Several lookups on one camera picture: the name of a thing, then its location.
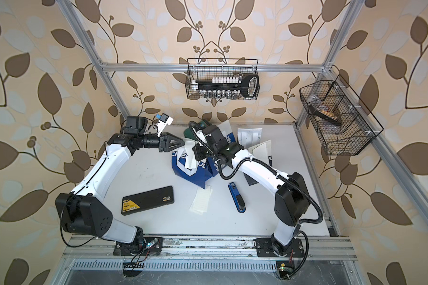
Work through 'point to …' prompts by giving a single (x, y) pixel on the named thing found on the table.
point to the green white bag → (249, 138)
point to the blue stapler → (238, 199)
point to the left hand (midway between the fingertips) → (178, 140)
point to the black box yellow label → (147, 200)
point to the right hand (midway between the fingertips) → (193, 148)
